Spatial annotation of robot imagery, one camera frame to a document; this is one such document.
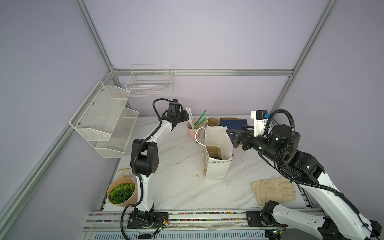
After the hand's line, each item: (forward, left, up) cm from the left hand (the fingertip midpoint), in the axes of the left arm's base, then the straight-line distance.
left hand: (185, 114), depth 97 cm
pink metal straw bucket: (-7, -4, -10) cm, 13 cm away
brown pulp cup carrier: (-19, -20, -16) cm, 32 cm away
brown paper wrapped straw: (-6, -11, -2) cm, 13 cm away
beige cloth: (-43, -54, -17) cm, 71 cm away
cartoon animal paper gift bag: (-21, -17, +5) cm, 28 cm away
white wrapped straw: (0, -3, -5) cm, 6 cm away
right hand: (-32, -22, +24) cm, 46 cm away
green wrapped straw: (-3, -10, -3) cm, 11 cm away
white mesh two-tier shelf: (-13, +45, +6) cm, 47 cm away
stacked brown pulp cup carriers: (+8, -20, -15) cm, 27 cm away
